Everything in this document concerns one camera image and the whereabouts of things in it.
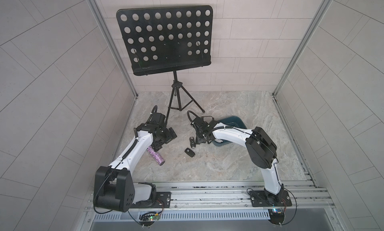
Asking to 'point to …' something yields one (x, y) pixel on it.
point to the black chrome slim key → (192, 142)
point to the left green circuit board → (155, 217)
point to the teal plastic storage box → (234, 121)
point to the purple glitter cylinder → (158, 157)
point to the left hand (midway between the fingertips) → (172, 138)
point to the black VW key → (189, 152)
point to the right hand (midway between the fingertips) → (201, 137)
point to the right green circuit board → (277, 216)
